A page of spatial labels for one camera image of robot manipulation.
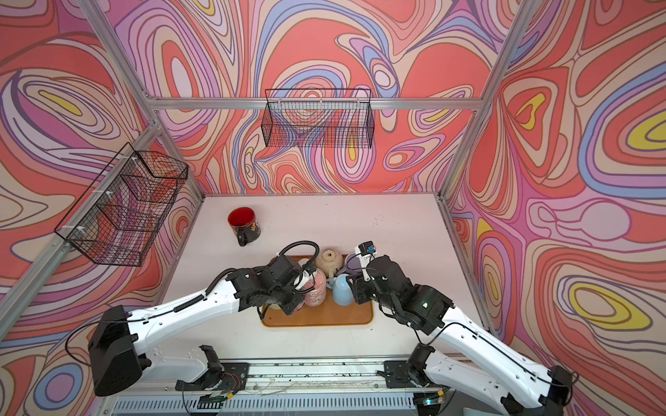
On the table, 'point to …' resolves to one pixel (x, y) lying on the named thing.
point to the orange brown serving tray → (329, 314)
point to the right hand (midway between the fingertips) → (354, 284)
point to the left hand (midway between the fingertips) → (305, 298)
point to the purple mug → (353, 265)
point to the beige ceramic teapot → (330, 260)
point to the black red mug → (242, 221)
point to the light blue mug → (342, 291)
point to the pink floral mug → (317, 296)
